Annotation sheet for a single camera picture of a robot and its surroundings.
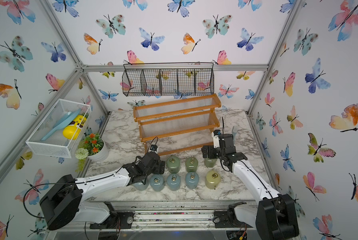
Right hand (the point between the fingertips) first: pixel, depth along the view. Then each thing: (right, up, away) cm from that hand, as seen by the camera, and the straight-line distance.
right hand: (211, 146), depth 85 cm
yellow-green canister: (0, -17, -6) cm, 17 cm away
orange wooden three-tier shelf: (-20, +13, +30) cm, 38 cm away
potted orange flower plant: (-67, 0, 0) cm, 67 cm away
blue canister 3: (-21, -17, -6) cm, 28 cm away
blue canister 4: (-11, -16, -6) cm, 21 cm away
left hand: (-29, -9, +2) cm, 30 cm away
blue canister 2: (-29, -17, -7) cm, 35 cm away
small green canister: (0, -10, +4) cm, 11 cm away
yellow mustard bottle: (-67, +9, -15) cm, 69 cm away
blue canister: (-38, -22, -3) cm, 44 cm away
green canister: (-21, -9, 0) cm, 23 cm away
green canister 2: (-11, -9, 0) cm, 15 cm away
